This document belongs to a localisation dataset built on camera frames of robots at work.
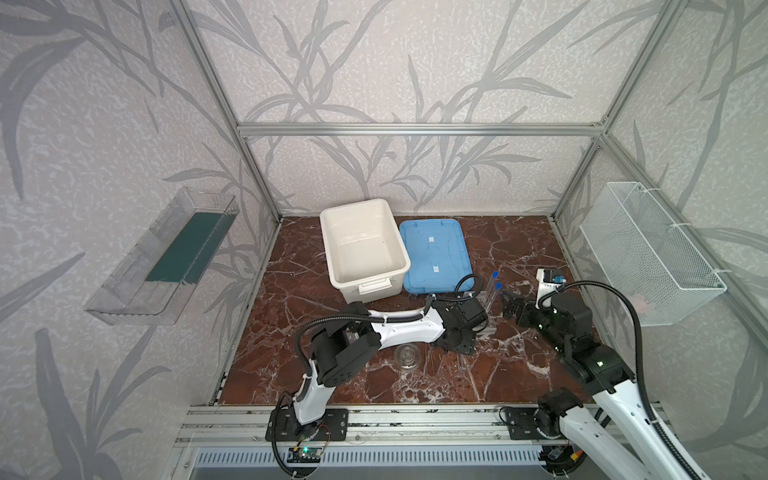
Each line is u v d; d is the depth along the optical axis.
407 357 0.79
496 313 0.67
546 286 0.65
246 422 0.76
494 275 1.04
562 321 0.55
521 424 0.73
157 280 0.63
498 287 1.05
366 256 1.07
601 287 0.59
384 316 0.51
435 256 1.07
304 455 0.71
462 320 0.67
